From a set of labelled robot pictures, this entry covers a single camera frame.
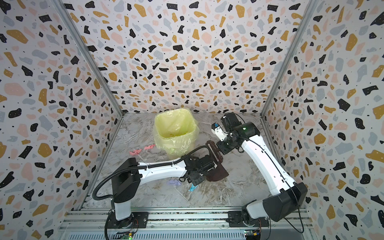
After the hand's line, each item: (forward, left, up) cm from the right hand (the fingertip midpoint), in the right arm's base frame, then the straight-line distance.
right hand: (220, 144), depth 75 cm
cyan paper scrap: (-14, +14, -23) cm, 30 cm away
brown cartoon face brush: (+2, +2, -10) cm, 10 cm away
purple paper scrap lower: (-11, +25, -23) cm, 36 cm away
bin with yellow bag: (+20, +27, -15) cm, 37 cm away
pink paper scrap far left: (+8, +53, -22) cm, 58 cm away
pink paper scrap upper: (+12, +45, -23) cm, 51 cm away
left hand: (-9, +11, -18) cm, 22 cm away
